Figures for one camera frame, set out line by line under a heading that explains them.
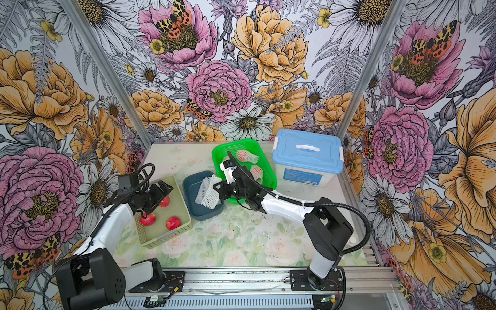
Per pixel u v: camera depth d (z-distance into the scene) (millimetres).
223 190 717
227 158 1046
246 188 650
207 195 796
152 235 853
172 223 838
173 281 751
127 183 656
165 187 793
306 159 922
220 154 1062
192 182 1002
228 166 743
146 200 715
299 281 744
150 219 871
